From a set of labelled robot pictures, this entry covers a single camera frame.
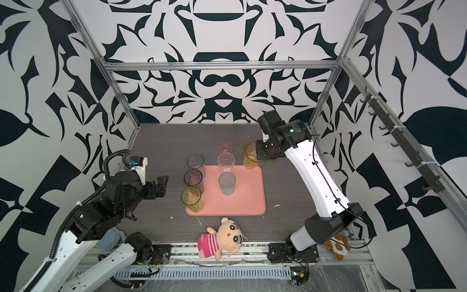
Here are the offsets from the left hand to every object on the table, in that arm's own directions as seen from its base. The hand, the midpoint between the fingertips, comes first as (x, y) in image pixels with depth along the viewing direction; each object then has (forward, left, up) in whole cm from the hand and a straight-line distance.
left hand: (155, 174), depth 67 cm
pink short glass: (+28, -24, -21) cm, 43 cm away
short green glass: (+2, -42, +3) cm, 42 cm away
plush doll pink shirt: (-18, -26, -19) cm, 37 cm away
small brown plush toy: (-21, -70, -23) cm, 76 cm away
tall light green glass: (-2, -10, -18) cm, 21 cm away
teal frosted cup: (+4, -26, -16) cm, 30 cm away
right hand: (+7, -40, +2) cm, 41 cm away
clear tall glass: (+15, -25, -17) cm, 34 cm away
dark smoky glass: (+9, -10, -20) cm, 24 cm away
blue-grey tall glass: (+15, -12, -15) cm, 24 cm away
